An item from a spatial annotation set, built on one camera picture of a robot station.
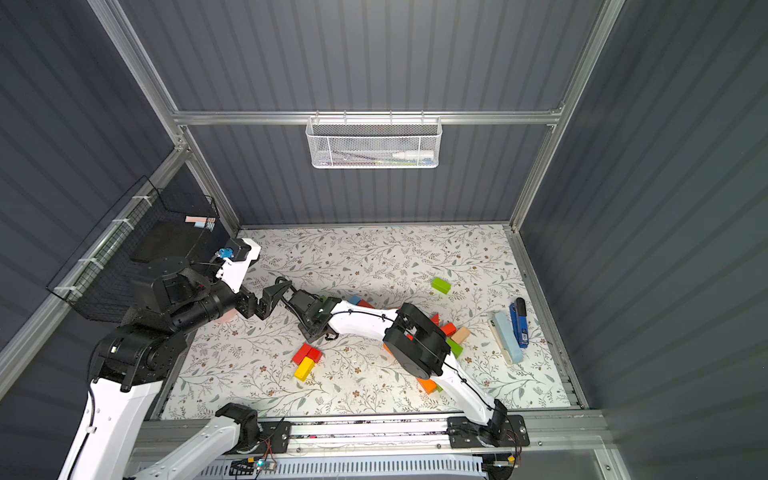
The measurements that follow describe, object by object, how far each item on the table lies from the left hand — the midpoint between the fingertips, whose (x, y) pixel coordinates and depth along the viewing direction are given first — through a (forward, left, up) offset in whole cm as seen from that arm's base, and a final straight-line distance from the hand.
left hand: (267, 270), depth 59 cm
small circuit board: (-29, +5, -38) cm, 48 cm away
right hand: (+6, -1, -37) cm, 37 cm away
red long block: (-2, +1, -38) cm, 38 cm away
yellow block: (-7, 0, -37) cm, 37 cm away
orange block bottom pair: (-11, -35, -37) cm, 53 cm away
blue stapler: (+7, -64, -35) cm, 73 cm away
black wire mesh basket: (+20, +39, -7) cm, 44 cm away
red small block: (-3, -3, -37) cm, 38 cm away
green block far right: (+21, -42, -38) cm, 61 cm away
